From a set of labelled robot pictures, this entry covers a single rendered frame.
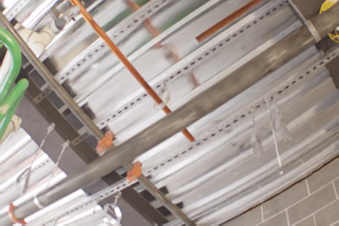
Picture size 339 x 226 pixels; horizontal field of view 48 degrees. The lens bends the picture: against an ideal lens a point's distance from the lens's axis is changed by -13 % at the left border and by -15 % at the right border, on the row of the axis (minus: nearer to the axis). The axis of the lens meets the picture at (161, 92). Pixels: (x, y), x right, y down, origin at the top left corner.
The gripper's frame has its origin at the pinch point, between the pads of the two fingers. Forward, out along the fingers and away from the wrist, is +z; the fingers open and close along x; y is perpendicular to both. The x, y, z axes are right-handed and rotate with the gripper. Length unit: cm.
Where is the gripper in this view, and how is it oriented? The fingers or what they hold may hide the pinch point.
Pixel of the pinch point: (79, 6)
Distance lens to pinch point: 224.3
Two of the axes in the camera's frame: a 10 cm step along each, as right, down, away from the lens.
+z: 7.3, -3.8, -5.6
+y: 6.2, 7.3, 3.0
